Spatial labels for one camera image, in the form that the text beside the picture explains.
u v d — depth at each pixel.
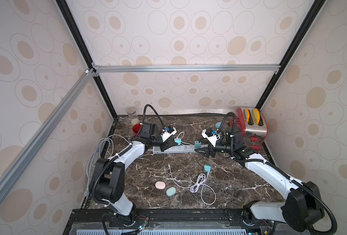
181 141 0.87
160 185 0.84
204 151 0.69
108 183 0.45
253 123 0.92
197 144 0.94
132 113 1.03
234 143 0.61
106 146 1.07
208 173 0.87
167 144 0.76
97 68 0.90
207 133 0.65
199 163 0.93
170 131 0.74
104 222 0.69
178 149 0.97
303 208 0.41
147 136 0.70
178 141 0.83
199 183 0.84
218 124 1.11
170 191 0.81
